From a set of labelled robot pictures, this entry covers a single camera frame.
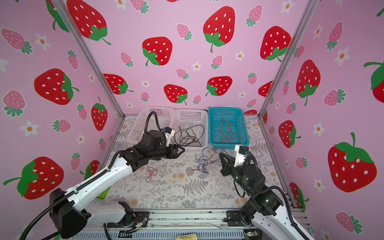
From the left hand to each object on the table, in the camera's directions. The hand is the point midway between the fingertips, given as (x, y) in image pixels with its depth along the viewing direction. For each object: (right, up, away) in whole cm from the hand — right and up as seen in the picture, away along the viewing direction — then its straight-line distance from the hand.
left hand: (182, 149), depth 73 cm
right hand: (+18, -1, -7) cm, 19 cm away
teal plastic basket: (+31, +11, +41) cm, 52 cm away
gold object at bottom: (+5, -39, -7) cm, 40 cm away
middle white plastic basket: (-1, +19, +42) cm, 46 cm away
